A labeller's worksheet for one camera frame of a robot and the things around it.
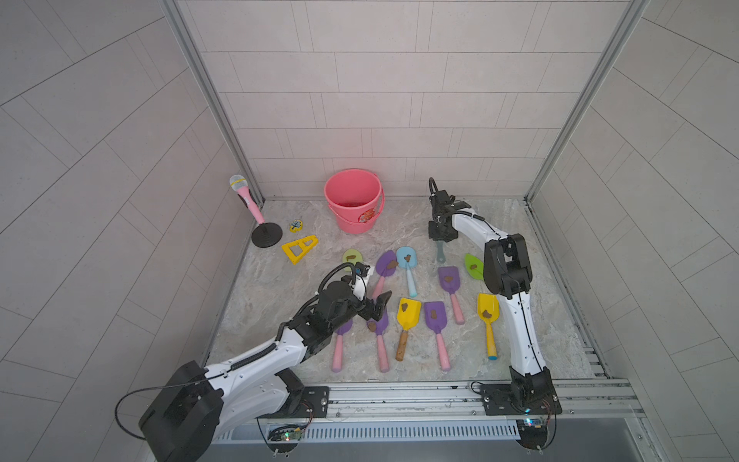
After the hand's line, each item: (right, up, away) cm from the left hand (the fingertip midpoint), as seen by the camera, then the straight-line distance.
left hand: (382, 285), depth 80 cm
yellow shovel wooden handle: (+8, -10, +5) cm, 14 cm away
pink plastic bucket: (-9, +26, +20) cm, 34 cm away
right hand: (+21, +14, +28) cm, 38 cm away
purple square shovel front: (+16, -11, +5) cm, 20 cm away
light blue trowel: (+9, +5, +19) cm, 21 cm away
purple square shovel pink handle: (+23, -2, +14) cm, 26 cm away
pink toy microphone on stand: (-43, +13, +22) cm, 50 cm away
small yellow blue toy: (-32, +16, +26) cm, 44 cm away
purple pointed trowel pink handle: (-12, -19, -4) cm, 23 cm away
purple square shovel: (-1, -13, +4) cm, 14 cm away
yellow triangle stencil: (-30, +8, +20) cm, 37 cm away
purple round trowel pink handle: (+1, +3, +16) cm, 17 cm away
